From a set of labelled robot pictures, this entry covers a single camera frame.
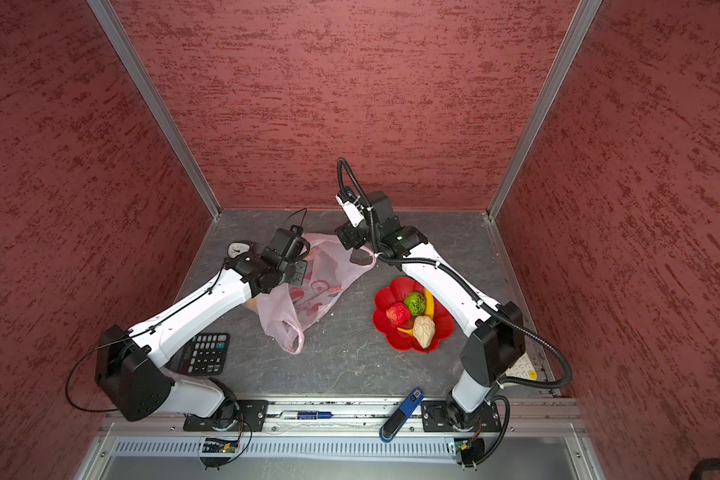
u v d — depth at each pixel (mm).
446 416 652
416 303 880
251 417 742
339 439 714
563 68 808
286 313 710
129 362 399
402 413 719
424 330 812
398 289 952
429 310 897
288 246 618
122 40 755
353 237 697
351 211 670
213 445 726
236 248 1037
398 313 873
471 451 710
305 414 740
